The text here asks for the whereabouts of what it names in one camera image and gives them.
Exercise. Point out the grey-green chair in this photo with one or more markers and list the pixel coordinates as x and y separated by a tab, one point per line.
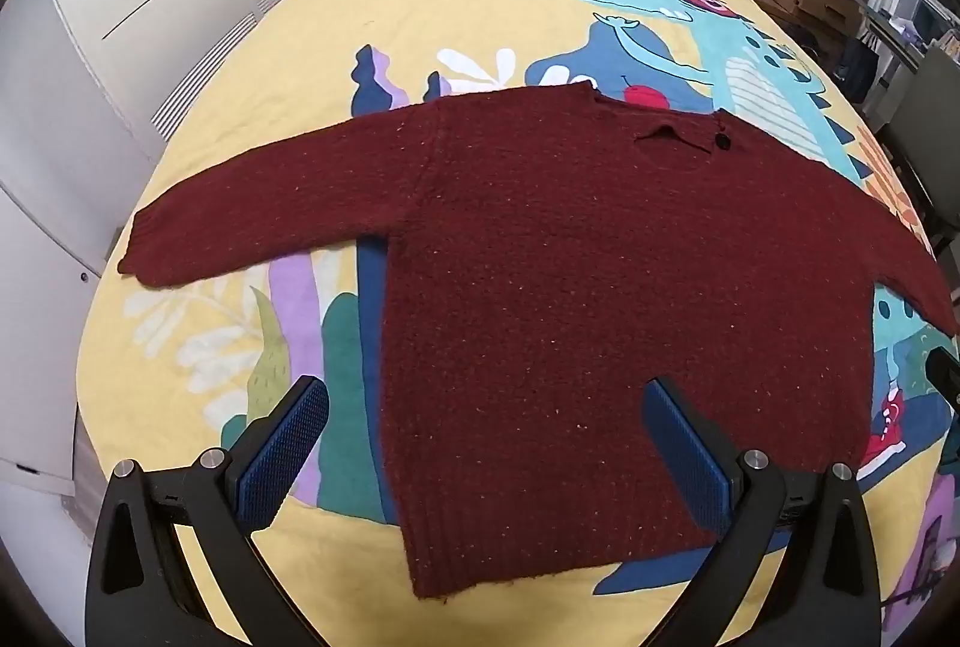
926	114

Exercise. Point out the dark red knit sweater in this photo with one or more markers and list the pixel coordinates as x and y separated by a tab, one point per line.
562	257

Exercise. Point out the dark bag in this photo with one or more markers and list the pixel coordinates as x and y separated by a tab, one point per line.
856	69

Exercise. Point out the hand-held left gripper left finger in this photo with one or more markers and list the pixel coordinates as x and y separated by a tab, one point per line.
289	448

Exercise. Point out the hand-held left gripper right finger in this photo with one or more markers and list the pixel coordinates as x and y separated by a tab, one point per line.
686	452

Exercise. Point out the yellow dinosaur print bedspread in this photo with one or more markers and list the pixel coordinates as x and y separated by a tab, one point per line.
465	9

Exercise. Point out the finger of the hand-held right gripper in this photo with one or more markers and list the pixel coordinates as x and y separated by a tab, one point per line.
946	378

